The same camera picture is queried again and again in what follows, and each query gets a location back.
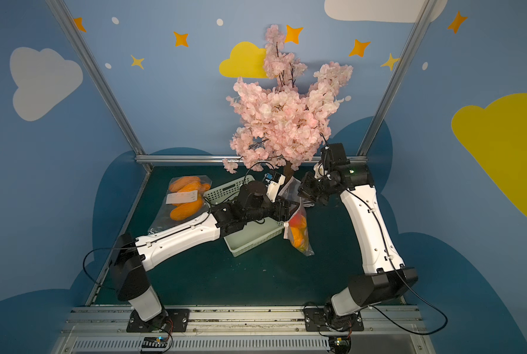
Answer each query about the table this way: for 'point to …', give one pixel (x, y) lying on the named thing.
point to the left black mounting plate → (167, 321)
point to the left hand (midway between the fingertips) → (294, 199)
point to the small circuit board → (154, 342)
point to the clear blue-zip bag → (184, 201)
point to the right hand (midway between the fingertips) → (301, 190)
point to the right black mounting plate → (315, 321)
